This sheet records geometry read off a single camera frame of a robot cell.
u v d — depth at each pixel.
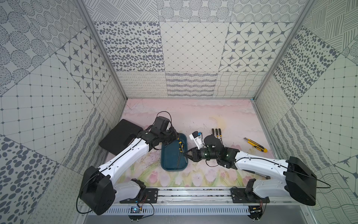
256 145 0.93
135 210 0.72
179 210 0.70
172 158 0.73
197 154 0.66
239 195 0.73
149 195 0.73
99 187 0.39
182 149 0.90
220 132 0.98
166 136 0.68
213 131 0.99
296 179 0.40
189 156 0.71
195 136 0.70
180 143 0.78
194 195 0.76
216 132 0.98
